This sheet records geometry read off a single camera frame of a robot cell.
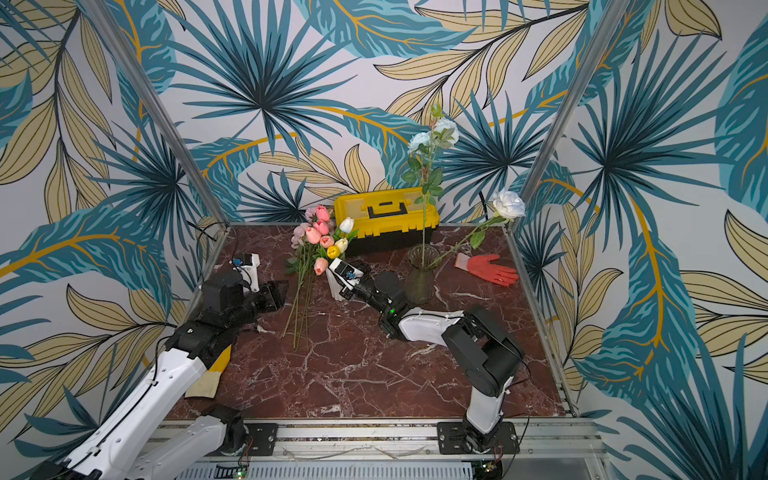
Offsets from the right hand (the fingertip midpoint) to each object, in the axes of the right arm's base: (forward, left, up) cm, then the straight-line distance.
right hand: (333, 258), depth 78 cm
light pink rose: (+24, +17, -19) cm, 35 cm away
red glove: (+16, -50, -26) cm, 58 cm away
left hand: (-7, +13, -3) cm, 15 cm away
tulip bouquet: (+1, +3, +6) cm, 7 cm away
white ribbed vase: (+2, +2, -17) cm, 17 cm away
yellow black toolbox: (+23, -15, -9) cm, 29 cm away
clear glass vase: (-1, -23, -10) cm, 26 cm away
